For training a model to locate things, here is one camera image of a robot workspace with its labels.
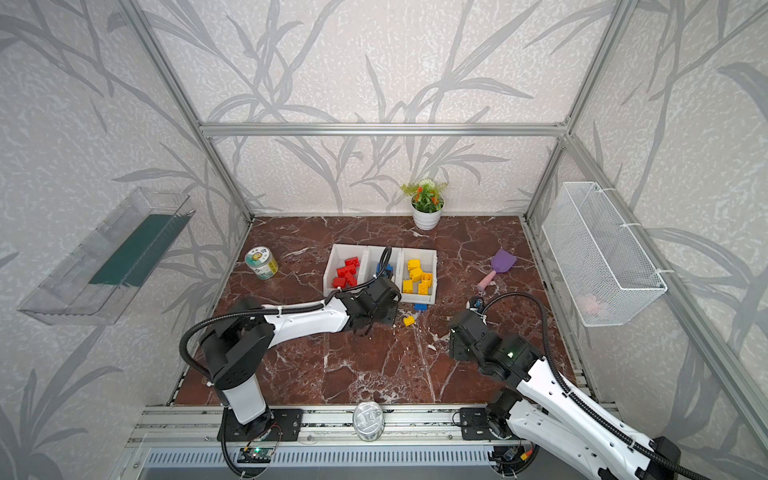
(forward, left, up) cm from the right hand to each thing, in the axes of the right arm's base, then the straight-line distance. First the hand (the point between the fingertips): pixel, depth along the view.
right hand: (461, 330), depth 78 cm
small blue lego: (+13, +10, -12) cm, 20 cm away
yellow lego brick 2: (+25, +11, -10) cm, 29 cm away
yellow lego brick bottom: (+21, +8, -8) cm, 24 cm away
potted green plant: (+46, +7, +3) cm, 47 cm away
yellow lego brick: (+27, +12, -9) cm, 31 cm away
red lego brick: (+30, +34, -11) cm, 46 cm away
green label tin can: (+25, +62, -4) cm, 67 cm away
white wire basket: (+2, -27, +24) cm, 36 cm away
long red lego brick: (+21, +37, -10) cm, 44 cm away
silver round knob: (-20, +23, -5) cm, 31 cm away
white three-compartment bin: (+29, +26, -8) cm, 40 cm away
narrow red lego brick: (+25, +35, -9) cm, 44 cm away
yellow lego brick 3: (+19, +9, -11) cm, 24 cm away
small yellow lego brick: (+7, +14, -11) cm, 19 cm away
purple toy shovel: (+31, -20, -13) cm, 38 cm away
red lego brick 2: (+21, +33, -9) cm, 40 cm away
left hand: (+12, +17, -6) cm, 22 cm away
